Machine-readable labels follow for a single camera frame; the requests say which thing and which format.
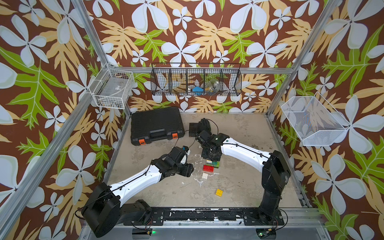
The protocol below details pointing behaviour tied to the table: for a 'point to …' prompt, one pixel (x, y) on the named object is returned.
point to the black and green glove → (204, 125)
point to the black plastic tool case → (156, 125)
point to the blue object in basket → (198, 90)
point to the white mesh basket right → (317, 124)
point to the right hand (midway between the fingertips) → (204, 156)
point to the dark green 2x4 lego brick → (216, 164)
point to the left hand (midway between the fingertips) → (190, 166)
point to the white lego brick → (205, 175)
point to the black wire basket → (196, 79)
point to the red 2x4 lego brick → (207, 168)
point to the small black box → (193, 129)
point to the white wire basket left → (112, 89)
